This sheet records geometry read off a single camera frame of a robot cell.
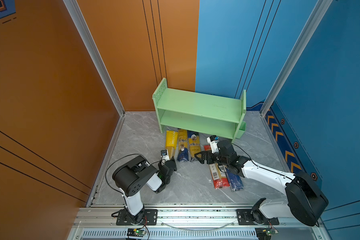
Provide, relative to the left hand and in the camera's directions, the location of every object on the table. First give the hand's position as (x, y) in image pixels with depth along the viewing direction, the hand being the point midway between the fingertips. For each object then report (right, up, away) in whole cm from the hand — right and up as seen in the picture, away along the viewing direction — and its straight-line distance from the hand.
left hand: (172, 158), depth 95 cm
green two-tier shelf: (+21, +27, -14) cm, 37 cm away
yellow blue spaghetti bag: (+7, +3, -3) cm, 8 cm away
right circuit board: (+47, -31, -24) cm, 61 cm away
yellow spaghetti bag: (-1, +10, +4) cm, 11 cm away
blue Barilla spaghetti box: (+36, -10, -14) cm, 40 cm away
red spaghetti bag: (+28, -6, -10) cm, 30 cm away
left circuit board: (-15, -30, -24) cm, 42 cm away
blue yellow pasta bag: (+14, +8, +2) cm, 17 cm away
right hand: (+17, +4, -11) cm, 20 cm away
